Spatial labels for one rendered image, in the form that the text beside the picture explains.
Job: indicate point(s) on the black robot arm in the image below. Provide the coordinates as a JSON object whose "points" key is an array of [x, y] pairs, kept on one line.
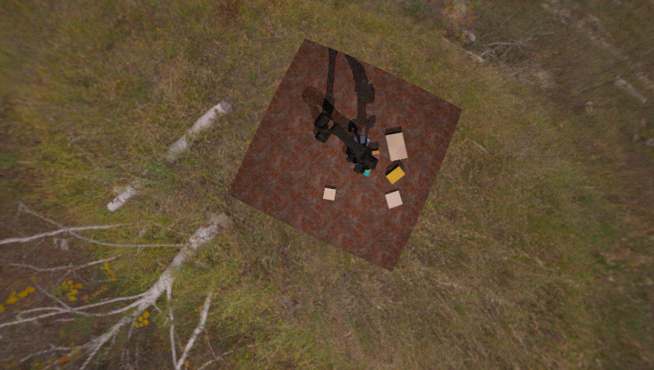
{"points": [[360, 151]]}

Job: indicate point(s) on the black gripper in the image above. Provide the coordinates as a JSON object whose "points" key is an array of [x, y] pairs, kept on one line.
{"points": [[353, 159]]}

